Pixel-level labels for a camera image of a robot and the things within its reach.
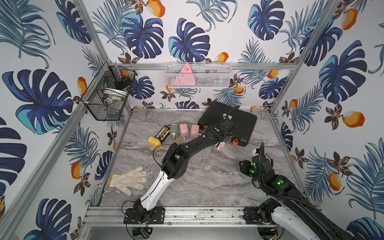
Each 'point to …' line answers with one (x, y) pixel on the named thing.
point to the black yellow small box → (163, 134)
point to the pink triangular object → (186, 77)
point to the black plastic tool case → (244, 121)
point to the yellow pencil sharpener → (154, 143)
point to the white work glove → (132, 178)
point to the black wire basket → (106, 96)
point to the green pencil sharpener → (174, 131)
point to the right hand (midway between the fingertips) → (240, 162)
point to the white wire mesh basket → (205, 75)
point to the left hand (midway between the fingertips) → (225, 133)
